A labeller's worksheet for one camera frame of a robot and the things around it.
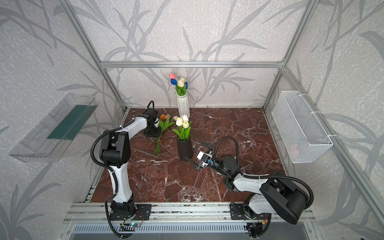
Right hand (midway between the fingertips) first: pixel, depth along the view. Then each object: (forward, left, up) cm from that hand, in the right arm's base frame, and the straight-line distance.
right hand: (193, 143), depth 72 cm
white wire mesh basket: (-5, -46, +11) cm, 48 cm away
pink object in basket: (-2, -50, -4) cm, 50 cm away
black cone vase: (+4, +6, -11) cm, 13 cm away
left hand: (+22, +26, -20) cm, 39 cm away
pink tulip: (+43, +15, +9) cm, 46 cm away
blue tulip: (+37, +13, +9) cm, 40 cm away
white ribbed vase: (+35, +9, -9) cm, 38 cm away
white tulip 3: (+7, +4, +2) cm, 8 cm away
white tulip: (+36, +8, +9) cm, 38 cm away
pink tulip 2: (+30, +19, -23) cm, 43 cm away
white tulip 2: (+12, +5, +5) cm, 14 cm away
